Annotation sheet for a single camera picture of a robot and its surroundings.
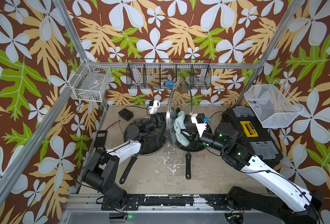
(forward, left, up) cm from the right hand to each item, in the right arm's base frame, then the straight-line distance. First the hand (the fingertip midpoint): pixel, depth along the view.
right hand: (179, 129), depth 61 cm
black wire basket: (+52, -10, -5) cm, 53 cm away
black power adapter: (+15, +53, -36) cm, 66 cm away
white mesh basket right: (+22, -59, -9) cm, 64 cm away
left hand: (+4, +2, +4) cm, 6 cm away
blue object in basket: (+49, +2, -11) cm, 50 cm away
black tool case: (+6, -48, -19) cm, 52 cm away
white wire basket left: (+37, +53, -1) cm, 65 cm away
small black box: (+43, +40, -38) cm, 70 cm away
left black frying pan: (-4, +26, -28) cm, 38 cm away
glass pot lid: (+51, -6, -28) cm, 58 cm away
